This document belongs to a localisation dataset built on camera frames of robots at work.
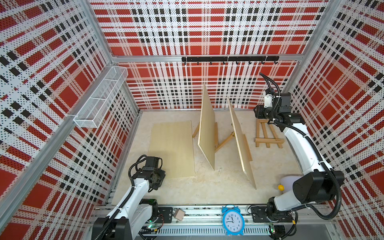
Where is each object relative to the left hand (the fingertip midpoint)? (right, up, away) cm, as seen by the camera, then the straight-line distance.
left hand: (165, 175), depth 87 cm
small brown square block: (+10, -15, -14) cm, 22 cm away
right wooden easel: (+53, +14, +12) cm, 56 cm away
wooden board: (+1, +17, +15) cm, 23 cm away
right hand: (+53, +39, -7) cm, 66 cm away
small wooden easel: (+67, +19, +15) cm, 71 cm away
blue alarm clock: (+36, -16, -16) cm, 43 cm away
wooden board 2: (+24, +20, +6) cm, 32 cm away
